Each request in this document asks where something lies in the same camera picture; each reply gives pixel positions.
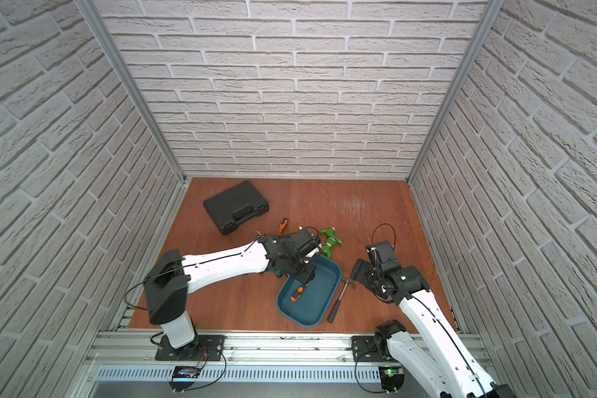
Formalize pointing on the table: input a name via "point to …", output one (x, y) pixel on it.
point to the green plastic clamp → (330, 241)
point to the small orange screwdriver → (283, 225)
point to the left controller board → (183, 377)
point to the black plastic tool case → (234, 206)
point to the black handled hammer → (334, 308)
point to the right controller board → (392, 377)
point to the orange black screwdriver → (297, 294)
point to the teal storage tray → (311, 309)
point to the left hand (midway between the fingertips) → (314, 272)
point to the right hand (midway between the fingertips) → (363, 276)
